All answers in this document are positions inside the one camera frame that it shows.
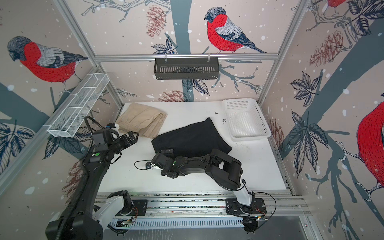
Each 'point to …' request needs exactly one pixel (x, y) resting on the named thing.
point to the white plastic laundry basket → (246, 119)
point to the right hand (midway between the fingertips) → (165, 158)
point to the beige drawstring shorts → (145, 121)
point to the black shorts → (200, 138)
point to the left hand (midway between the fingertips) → (130, 136)
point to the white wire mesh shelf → (78, 105)
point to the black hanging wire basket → (186, 68)
